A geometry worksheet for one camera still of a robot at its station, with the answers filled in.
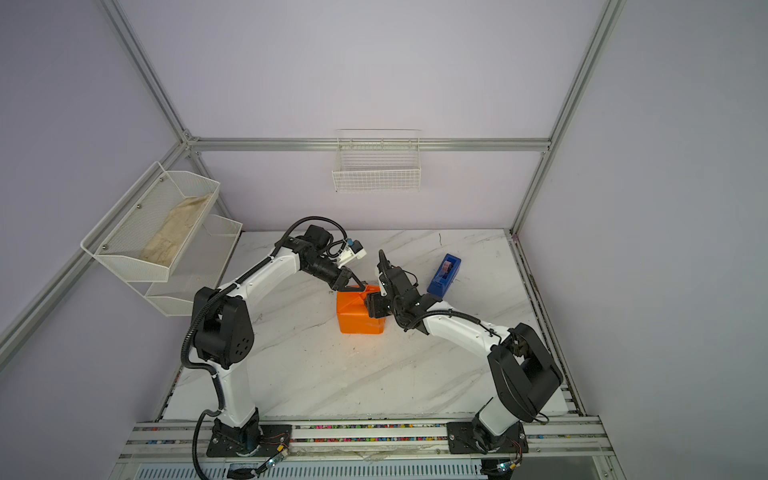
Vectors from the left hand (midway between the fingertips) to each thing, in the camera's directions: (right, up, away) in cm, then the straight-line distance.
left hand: (360, 290), depth 84 cm
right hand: (+3, -3, +2) cm, 4 cm away
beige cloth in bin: (-49, +12, -9) cm, 52 cm away
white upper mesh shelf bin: (-56, +15, -6) cm, 59 cm away
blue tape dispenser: (+28, +3, +17) cm, 32 cm away
